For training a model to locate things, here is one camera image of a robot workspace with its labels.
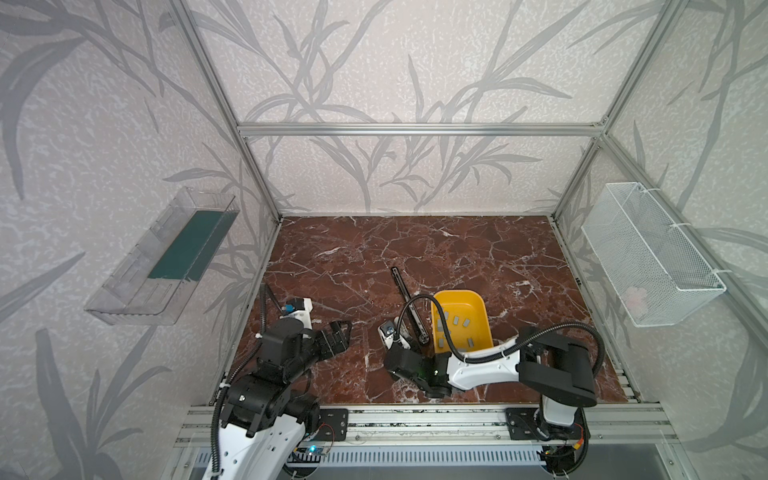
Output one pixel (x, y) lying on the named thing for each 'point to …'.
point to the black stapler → (424, 336)
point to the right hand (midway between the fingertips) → (387, 339)
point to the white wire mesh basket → (658, 277)
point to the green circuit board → (306, 455)
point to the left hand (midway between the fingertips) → (343, 320)
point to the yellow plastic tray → (467, 320)
